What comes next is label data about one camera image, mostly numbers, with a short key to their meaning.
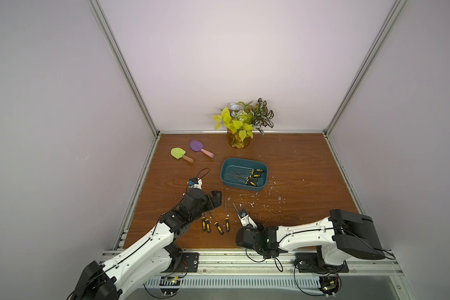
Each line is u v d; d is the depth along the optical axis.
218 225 0.83
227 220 0.85
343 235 0.42
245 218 0.72
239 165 1.03
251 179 0.97
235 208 0.87
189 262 0.74
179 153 1.11
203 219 0.85
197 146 1.14
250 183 0.95
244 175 0.98
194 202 0.61
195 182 0.73
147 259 0.49
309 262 0.73
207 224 0.83
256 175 0.98
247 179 0.97
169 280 0.72
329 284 0.70
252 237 0.60
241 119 1.01
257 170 1.00
